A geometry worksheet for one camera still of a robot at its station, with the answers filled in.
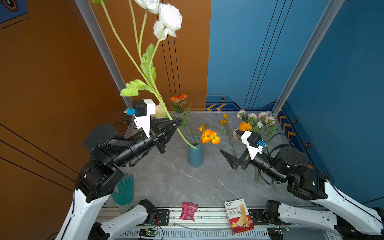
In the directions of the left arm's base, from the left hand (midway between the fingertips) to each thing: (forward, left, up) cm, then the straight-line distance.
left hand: (182, 118), depth 43 cm
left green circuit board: (-23, +19, -56) cm, 63 cm away
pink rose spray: (+46, -54, -51) cm, 88 cm away
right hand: (+1, -16, -12) cm, 20 cm away
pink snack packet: (-14, -1, -53) cm, 55 cm away
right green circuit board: (-22, -44, -53) cm, 73 cm away
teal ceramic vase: (+11, -4, -43) cm, 45 cm away
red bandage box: (-18, -25, -50) cm, 59 cm away
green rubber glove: (-3, +35, -54) cm, 65 cm away
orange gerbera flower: (+26, +6, -19) cm, 33 cm away
